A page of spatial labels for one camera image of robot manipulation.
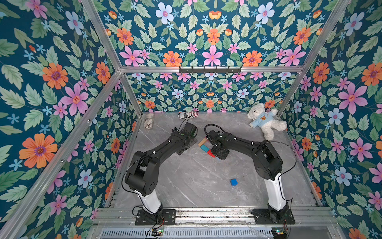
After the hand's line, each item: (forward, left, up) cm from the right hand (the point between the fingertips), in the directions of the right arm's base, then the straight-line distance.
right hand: (216, 155), depth 96 cm
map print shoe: (+25, +51, +5) cm, 57 cm away
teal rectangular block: (+4, +8, +1) cm, 9 cm away
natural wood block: (+8, +10, +2) cm, 13 cm away
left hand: (+3, +16, +9) cm, 19 cm away
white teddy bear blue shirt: (+25, -36, +8) cm, 44 cm away
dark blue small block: (-18, -10, 0) cm, 20 cm away
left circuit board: (-42, +30, -2) cm, 52 cm away
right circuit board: (-40, -30, -3) cm, 51 cm away
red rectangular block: (0, +4, +1) cm, 4 cm away
